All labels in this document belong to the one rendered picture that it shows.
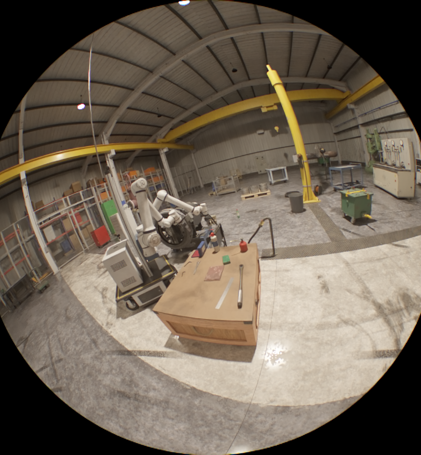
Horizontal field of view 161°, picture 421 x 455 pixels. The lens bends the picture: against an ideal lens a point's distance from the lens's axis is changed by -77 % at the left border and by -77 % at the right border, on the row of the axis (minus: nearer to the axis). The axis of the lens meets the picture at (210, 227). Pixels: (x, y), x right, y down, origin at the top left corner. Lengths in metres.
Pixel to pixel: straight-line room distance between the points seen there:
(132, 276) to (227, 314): 1.31
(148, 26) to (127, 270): 8.25
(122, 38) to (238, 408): 9.19
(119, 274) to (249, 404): 1.84
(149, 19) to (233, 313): 8.46
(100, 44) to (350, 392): 9.45
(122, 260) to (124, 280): 0.27
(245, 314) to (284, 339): 0.55
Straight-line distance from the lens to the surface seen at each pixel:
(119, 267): 1.92
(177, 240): 2.60
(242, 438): 1.34
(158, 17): 8.04
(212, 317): 1.06
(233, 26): 9.33
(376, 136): 11.17
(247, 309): 1.03
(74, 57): 8.19
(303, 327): 1.49
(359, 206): 3.15
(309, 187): 4.55
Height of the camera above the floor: 1.30
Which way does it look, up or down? 19 degrees down
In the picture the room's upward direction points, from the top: 17 degrees counter-clockwise
